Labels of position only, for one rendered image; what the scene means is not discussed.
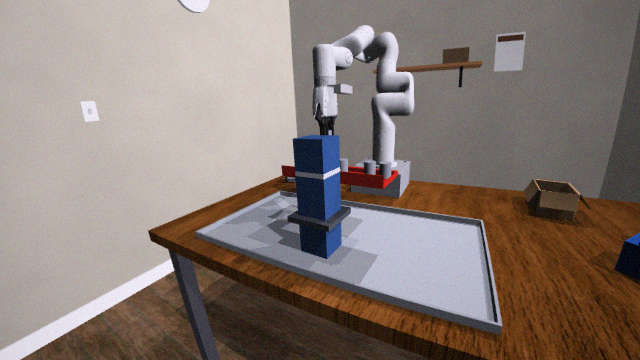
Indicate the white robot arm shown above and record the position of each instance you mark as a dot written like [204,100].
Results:
[385,104]

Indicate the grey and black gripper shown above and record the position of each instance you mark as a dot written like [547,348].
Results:
[325,104]

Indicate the blue open bin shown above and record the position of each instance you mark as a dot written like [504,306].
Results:
[629,258]

